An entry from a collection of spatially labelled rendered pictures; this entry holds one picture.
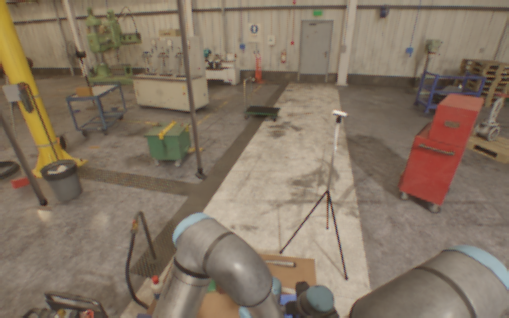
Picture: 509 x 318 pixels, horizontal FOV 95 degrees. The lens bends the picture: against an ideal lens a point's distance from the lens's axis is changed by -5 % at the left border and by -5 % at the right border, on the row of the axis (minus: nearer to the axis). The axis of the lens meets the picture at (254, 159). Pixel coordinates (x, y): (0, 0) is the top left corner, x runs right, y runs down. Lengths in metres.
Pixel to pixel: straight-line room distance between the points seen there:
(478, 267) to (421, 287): 0.11
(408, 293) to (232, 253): 0.34
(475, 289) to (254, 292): 0.40
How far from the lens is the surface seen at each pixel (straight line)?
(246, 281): 0.60
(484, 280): 0.53
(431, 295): 0.47
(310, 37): 10.30
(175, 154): 3.89
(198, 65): 6.72
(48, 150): 4.70
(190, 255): 0.65
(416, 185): 3.39
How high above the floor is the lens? 1.90
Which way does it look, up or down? 28 degrees down
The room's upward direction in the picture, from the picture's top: 1 degrees counter-clockwise
